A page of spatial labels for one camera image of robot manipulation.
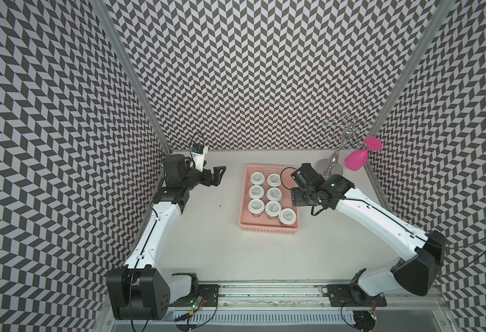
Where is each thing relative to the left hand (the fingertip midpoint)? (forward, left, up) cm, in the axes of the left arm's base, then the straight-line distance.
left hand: (214, 166), depth 78 cm
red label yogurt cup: (+7, -25, -20) cm, 32 cm away
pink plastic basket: (-11, -12, -26) cm, 30 cm away
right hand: (-10, -35, -8) cm, 37 cm away
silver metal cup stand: (+17, -56, +3) cm, 58 cm away
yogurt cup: (0, -25, -20) cm, 32 cm away
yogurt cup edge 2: (-8, -23, -19) cm, 32 cm away
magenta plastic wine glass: (+12, -62, -10) cm, 64 cm away
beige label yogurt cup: (+8, -17, -19) cm, 26 cm away
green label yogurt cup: (+1, -16, -19) cm, 25 cm away
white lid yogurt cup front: (-12, -29, -19) cm, 37 cm away
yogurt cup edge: (-7, -16, -20) cm, 27 cm away
